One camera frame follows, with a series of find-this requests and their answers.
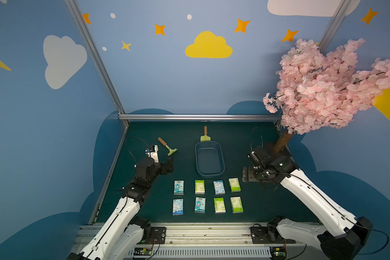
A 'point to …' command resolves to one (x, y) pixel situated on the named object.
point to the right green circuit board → (278, 253)
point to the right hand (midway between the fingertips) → (254, 173)
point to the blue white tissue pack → (177, 208)
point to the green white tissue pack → (199, 187)
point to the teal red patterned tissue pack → (179, 187)
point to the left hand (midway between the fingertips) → (164, 156)
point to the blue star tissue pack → (219, 188)
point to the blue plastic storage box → (209, 158)
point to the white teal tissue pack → (200, 205)
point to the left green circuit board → (142, 251)
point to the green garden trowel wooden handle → (205, 137)
